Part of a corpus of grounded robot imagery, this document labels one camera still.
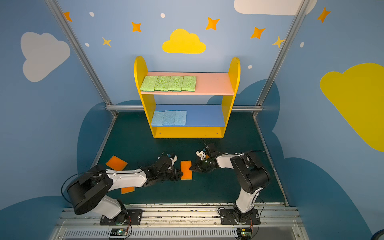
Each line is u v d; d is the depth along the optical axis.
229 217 0.75
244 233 0.72
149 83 0.77
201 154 0.90
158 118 0.98
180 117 0.99
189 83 0.78
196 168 0.84
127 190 0.81
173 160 0.83
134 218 0.75
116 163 0.94
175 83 0.77
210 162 0.73
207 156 0.86
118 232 0.71
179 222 0.73
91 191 0.44
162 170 0.69
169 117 0.99
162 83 0.77
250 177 0.49
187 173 0.89
